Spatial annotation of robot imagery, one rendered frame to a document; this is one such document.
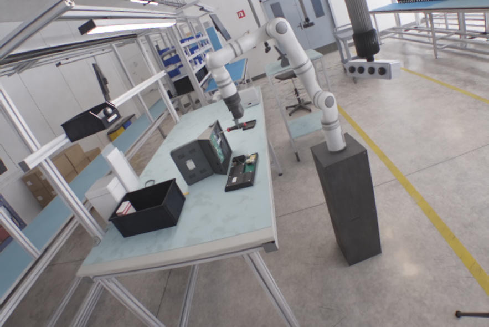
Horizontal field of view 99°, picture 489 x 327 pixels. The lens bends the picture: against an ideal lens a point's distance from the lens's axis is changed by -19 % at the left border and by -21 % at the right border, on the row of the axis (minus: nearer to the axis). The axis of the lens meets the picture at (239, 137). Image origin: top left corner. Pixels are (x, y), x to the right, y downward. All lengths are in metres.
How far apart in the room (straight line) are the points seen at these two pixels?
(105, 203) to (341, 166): 1.20
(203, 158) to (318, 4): 7.08
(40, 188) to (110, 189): 3.62
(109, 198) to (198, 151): 0.50
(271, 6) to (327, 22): 1.66
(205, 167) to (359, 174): 0.80
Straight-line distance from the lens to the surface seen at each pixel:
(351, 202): 1.53
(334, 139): 1.37
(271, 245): 0.90
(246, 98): 2.06
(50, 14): 1.03
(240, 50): 1.12
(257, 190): 1.07
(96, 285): 2.45
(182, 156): 1.28
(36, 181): 4.86
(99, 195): 1.38
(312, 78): 1.26
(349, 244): 1.77
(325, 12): 8.04
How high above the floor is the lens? 1.60
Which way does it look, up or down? 22 degrees down
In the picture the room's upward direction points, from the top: 24 degrees counter-clockwise
